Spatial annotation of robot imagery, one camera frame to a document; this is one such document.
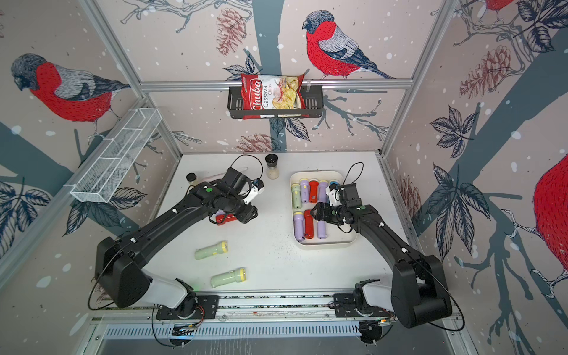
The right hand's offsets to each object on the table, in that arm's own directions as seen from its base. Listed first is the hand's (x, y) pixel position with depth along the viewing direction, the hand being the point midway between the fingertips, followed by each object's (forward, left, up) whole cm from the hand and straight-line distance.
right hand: (316, 211), depth 86 cm
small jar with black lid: (+16, +57, -1) cm, 59 cm away
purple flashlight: (+15, +5, -6) cm, 17 cm away
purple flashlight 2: (+14, -4, -6) cm, 16 cm away
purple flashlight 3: (-3, +7, -7) cm, 10 cm away
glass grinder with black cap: (+27, +21, +1) cm, 34 cm away
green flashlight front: (-23, +29, -7) cm, 38 cm away
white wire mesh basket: (-4, +73, +21) cm, 76 cm away
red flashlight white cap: (+18, 0, -7) cm, 20 cm away
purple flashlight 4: (-4, -3, -9) cm, 10 cm away
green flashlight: (+11, +8, -6) cm, 15 cm away
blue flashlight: (+20, -10, -7) cm, 24 cm away
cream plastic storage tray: (-7, -8, -9) cm, 14 cm away
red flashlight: (-1, +3, -9) cm, 9 cm away
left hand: (-2, +24, +7) cm, 25 cm away
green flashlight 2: (-13, +38, -7) cm, 41 cm away
